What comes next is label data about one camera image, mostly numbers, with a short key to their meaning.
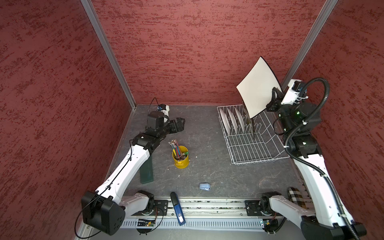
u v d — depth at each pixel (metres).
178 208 0.71
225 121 1.69
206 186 0.78
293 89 0.49
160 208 0.74
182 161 0.79
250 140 0.97
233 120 0.94
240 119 0.94
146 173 0.85
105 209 0.37
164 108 0.67
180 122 0.68
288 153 0.45
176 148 0.80
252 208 0.74
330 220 0.36
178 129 0.69
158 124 0.59
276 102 0.52
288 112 0.52
